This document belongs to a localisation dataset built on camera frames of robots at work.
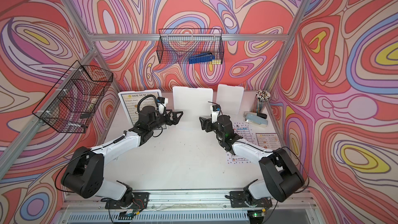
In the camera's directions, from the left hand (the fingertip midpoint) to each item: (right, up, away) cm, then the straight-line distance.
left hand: (179, 112), depth 84 cm
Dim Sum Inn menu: (-26, +6, 0) cm, 27 cm away
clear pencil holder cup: (+49, +9, +9) cm, 51 cm away
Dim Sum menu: (+54, -18, +10) cm, 58 cm away
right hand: (+15, -4, +3) cm, 16 cm away
